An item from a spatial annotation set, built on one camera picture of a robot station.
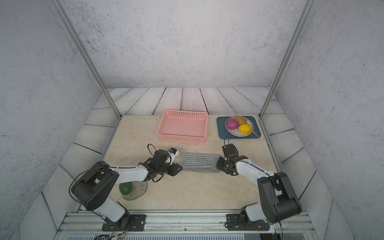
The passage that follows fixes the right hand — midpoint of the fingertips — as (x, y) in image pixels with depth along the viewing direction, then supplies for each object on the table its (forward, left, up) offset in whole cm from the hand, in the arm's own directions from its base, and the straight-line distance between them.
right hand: (219, 165), depth 90 cm
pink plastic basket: (+33, +23, -3) cm, 40 cm away
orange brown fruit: (+35, -19, +2) cm, 40 cm away
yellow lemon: (+28, -20, +1) cm, 34 cm away
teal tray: (+25, -5, -2) cm, 26 cm away
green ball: (-15, +50, +4) cm, 53 cm away
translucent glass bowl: (-13, +46, -2) cm, 48 cm away
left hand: (-2, +22, 0) cm, 22 cm away
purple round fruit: (+31, -11, +3) cm, 33 cm away
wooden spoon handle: (+25, -28, -3) cm, 38 cm away
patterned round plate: (+26, -14, -1) cm, 30 cm away
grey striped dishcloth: (+3, +12, -1) cm, 13 cm away
